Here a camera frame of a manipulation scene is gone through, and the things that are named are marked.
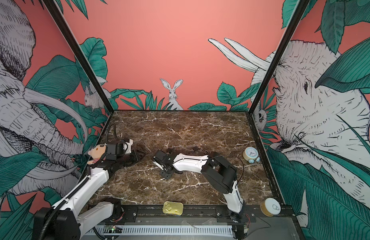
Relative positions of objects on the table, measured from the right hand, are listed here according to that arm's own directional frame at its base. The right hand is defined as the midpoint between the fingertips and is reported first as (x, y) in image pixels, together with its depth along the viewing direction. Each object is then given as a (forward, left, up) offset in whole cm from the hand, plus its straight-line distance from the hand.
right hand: (164, 171), depth 87 cm
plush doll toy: (+9, +40, +8) cm, 42 cm away
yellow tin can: (-20, -7, +3) cm, 21 cm away
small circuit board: (-29, +21, -2) cm, 36 cm away
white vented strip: (-29, +4, -1) cm, 29 cm away
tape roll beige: (-19, -56, +2) cm, 59 cm away
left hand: (+6, +10, +11) cm, 17 cm away
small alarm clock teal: (+11, -54, +1) cm, 55 cm away
